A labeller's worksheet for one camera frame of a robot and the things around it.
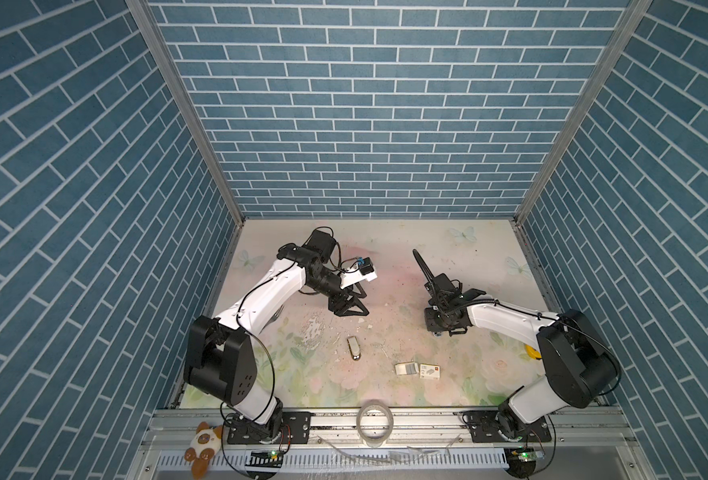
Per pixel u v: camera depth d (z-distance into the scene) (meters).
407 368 0.84
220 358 0.43
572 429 0.75
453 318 0.66
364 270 0.68
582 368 0.45
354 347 0.84
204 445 0.69
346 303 0.69
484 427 0.74
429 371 0.82
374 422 0.77
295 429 0.74
